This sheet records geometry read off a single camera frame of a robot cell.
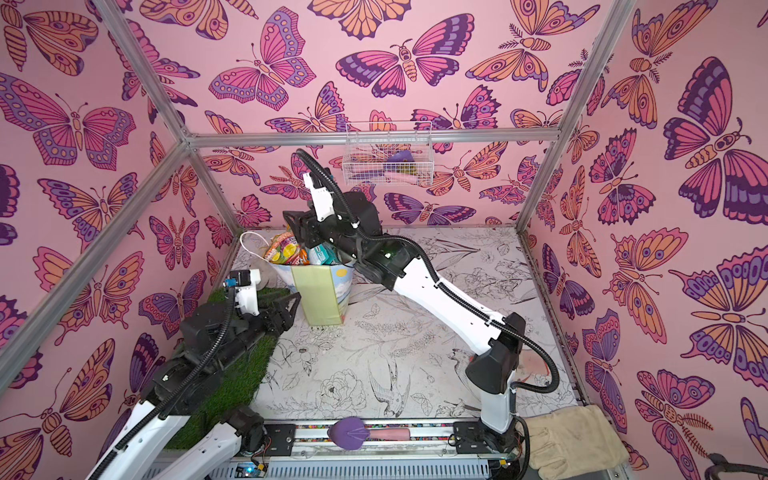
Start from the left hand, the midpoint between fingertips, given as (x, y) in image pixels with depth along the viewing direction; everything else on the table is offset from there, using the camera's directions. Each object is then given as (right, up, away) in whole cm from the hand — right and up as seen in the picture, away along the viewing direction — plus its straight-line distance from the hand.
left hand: (291, 293), depth 66 cm
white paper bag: (+3, -1, +17) cm, 17 cm away
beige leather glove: (+67, -37, +7) cm, 77 cm away
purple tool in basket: (+25, +40, +29) cm, 55 cm away
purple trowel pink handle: (+12, -36, +8) cm, 38 cm away
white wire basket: (+21, +41, +30) cm, 55 cm away
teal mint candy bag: (+4, +9, +12) cm, 15 cm away
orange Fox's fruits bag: (-7, +10, +15) cm, 20 cm away
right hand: (+2, +19, -4) cm, 20 cm away
